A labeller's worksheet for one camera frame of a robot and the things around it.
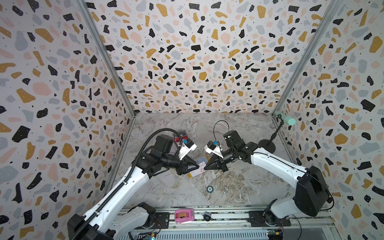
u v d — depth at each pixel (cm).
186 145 61
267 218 67
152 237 70
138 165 49
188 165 62
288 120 73
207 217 72
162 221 73
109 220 40
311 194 43
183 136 103
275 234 72
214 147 65
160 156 55
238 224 73
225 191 83
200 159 94
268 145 101
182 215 73
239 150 63
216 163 67
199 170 70
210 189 84
